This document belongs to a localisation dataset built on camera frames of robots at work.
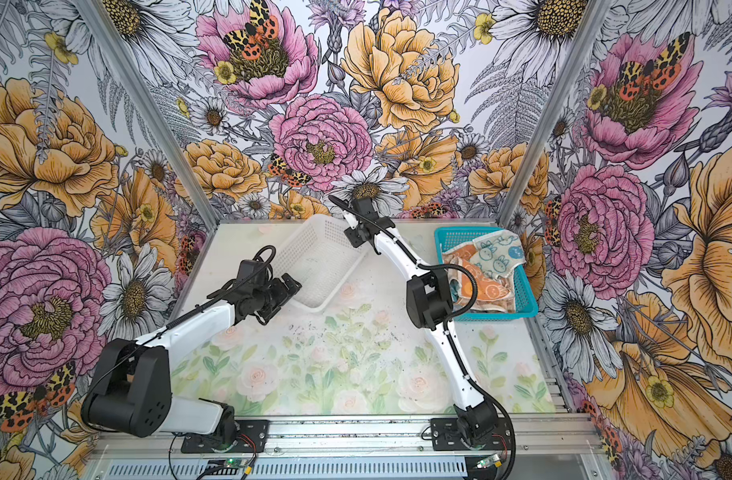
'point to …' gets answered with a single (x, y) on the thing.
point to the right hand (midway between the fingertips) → (358, 236)
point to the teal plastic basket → (525, 298)
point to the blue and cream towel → (498, 253)
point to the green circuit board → (234, 462)
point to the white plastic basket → (317, 255)
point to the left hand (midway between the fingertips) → (292, 301)
